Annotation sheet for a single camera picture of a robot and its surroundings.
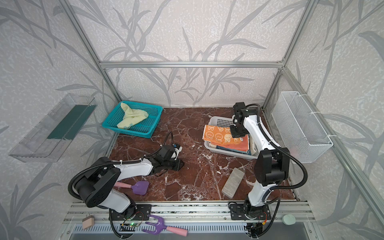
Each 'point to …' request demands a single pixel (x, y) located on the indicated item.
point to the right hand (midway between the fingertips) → (238, 130)
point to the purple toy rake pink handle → (160, 226)
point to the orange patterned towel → (221, 137)
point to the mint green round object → (288, 219)
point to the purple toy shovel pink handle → (139, 187)
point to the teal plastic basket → (143, 128)
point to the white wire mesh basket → (303, 139)
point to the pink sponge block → (88, 222)
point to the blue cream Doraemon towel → (248, 152)
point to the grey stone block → (232, 183)
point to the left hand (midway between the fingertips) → (185, 160)
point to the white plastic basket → (228, 121)
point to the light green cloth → (131, 116)
